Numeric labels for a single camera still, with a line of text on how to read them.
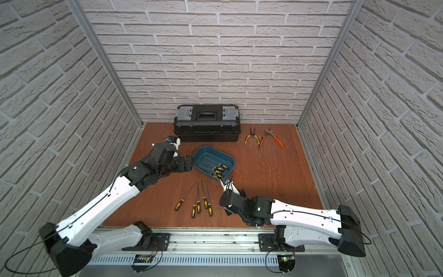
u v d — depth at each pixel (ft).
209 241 2.49
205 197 2.82
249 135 3.71
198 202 2.79
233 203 1.70
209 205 2.74
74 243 1.28
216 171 3.11
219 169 3.13
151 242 2.29
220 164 3.21
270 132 3.76
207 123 3.20
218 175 3.05
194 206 2.73
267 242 2.44
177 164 2.11
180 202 2.79
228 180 2.94
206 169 3.18
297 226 1.53
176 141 2.15
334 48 2.67
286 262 2.31
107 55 2.84
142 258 2.38
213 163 3.25
